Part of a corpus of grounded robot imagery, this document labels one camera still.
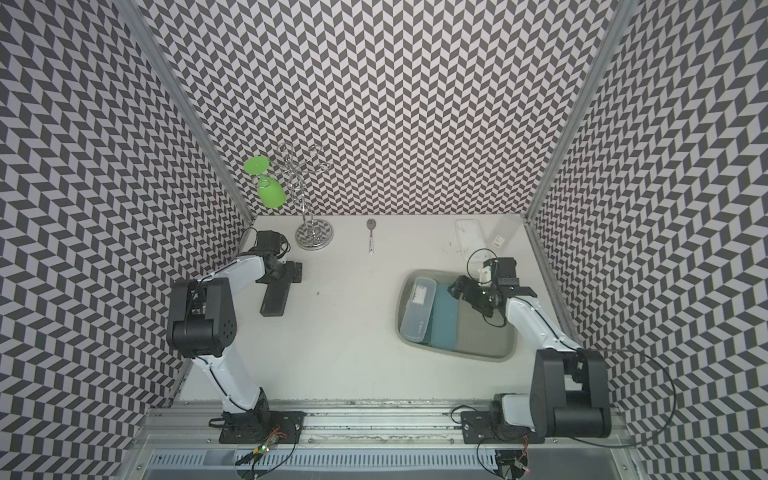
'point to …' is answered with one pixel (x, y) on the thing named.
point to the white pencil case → (471, 240)
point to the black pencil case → (275, 299)
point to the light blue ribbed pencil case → (445, 318)
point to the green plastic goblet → (270, 191)
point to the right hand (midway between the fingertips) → (459, 300)
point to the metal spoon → (371, 224)
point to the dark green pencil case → (428, 334)
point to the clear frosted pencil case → (419, 314)
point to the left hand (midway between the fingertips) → (283, 275)
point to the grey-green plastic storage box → (479, 336)
